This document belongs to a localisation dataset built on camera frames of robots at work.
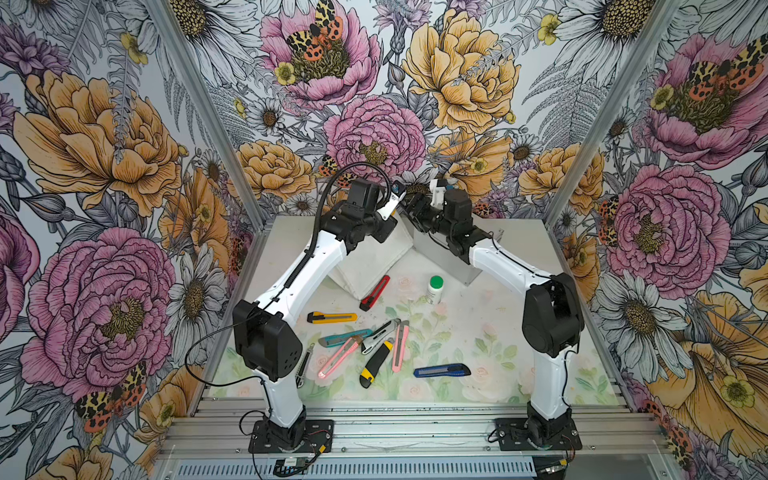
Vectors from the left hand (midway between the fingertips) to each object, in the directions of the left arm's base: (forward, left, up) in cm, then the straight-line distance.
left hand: (383, 224), depth 83 cm
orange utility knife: (-14, +20, -27) cm, 36 cm away
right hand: (+5, -3, +1) cm, 6 cm away
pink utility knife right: (-23, -5, -27) cm, 36 cm away
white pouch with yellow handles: (+6, +5, -24) cm, 25 cm away
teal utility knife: (-21, +15, -27) cm, 37 cm away
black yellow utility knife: (-31, +4, -27) cm, 41 cm away
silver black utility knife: (-20, +2, -27) cm, 34 cm away
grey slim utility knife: (-28, +23, -27) cm, 45 cm away
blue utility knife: (-30, -20, -28) cm, 45 cm away
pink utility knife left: (-26, +13, -27) cm, 40 cm away
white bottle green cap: (-9, -15, -19) cm, 26 cm away
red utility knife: (-8, +6, -27) cm, 29 cm away
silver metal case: (-8, -14, -2) cm, 16 cm away
